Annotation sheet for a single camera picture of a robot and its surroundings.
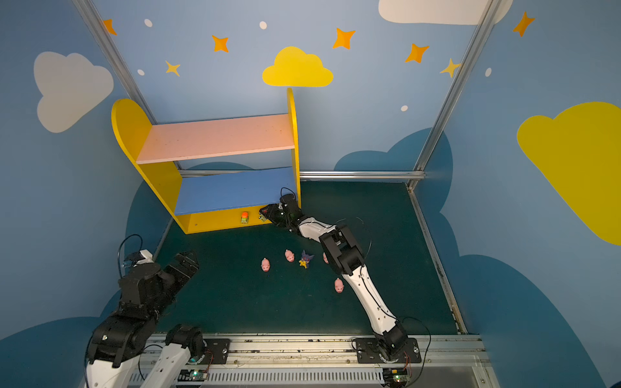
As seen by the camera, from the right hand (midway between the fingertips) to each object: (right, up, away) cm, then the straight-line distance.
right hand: (263, 209), depth 104 cm
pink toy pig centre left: (+12, -18, -9) cm, 24 cm away
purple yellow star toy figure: (+19, -19, -13) cm, 30 cm away
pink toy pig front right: (+31, -28, -17) cm, 45 cm away
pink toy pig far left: (+3, -21, -12) cm, 24 cm away
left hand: (-13, -14, -35) cm, 40 cm away
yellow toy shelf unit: (-19, +4, -14) cm, 24 cm away
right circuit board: (+47, -50, -32) cm, 76 cm away
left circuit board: (-14, -49, -33) cm, 61 cm away
